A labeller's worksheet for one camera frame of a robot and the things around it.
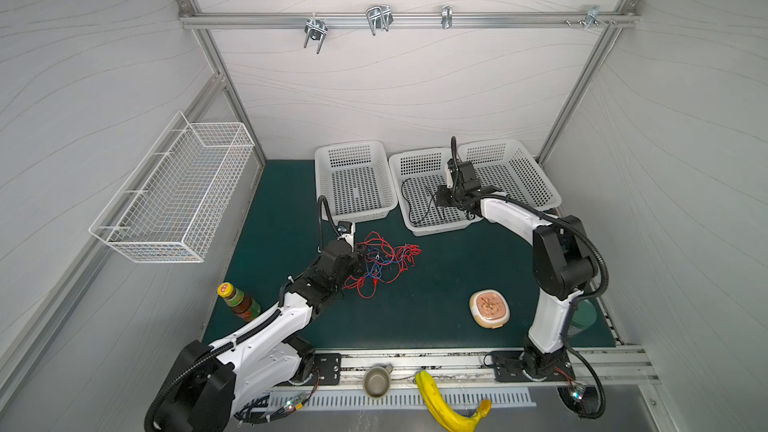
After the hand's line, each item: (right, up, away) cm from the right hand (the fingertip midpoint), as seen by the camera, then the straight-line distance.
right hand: (445, 185), depth 97 cm
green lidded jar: (+30, -33, -25) cm, 51 cm away
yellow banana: (-5, -50, -34) cm, 61 cm away
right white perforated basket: (+29, +8, +22) cm, 37 cm away
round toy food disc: (+9, -34, -16) cm, 39 cm away
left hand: (-26, -17, -12) cm, 33 cm away
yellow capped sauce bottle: (-55, -31, -23) cm, 67 cm away
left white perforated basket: (-32, +2, +17) cm, 36 cm away
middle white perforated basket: (-8, +4, +18) cm, 20 cm away
